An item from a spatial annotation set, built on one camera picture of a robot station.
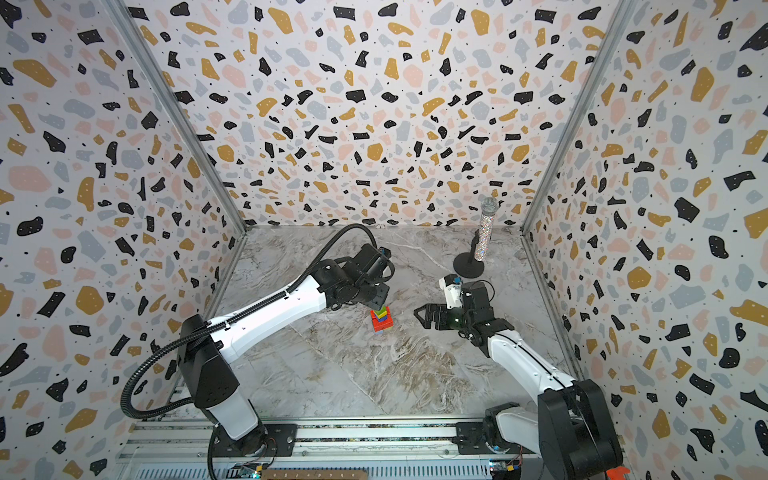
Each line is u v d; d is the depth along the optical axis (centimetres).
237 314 47
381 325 91
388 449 73
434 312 75
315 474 67
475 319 66
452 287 78
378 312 88
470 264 110
